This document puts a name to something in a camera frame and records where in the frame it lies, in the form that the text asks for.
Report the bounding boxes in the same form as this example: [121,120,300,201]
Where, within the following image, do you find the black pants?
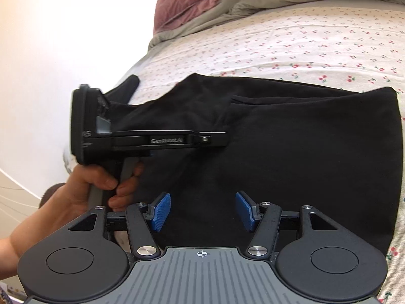
[106,74,403,252]

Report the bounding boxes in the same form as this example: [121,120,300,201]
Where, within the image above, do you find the left hand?
[1,162,144,279]

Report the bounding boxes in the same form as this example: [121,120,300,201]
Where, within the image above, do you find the cherry print bed sheet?
[112,6,404,303]

